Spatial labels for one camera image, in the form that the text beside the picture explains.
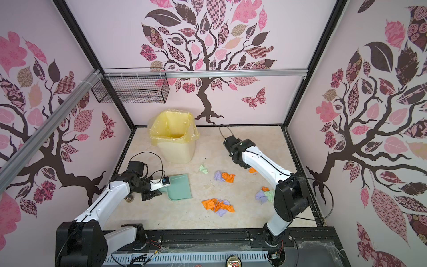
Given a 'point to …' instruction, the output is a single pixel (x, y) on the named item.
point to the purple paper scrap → (218, 176)
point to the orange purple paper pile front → (219, 206)
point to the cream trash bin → (175, 153)
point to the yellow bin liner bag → (173, 125)
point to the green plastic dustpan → (179, 188)
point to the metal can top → (233, 261)
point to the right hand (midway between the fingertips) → (257, 156)
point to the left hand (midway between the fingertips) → (157, 190)
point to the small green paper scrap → (203, 169)
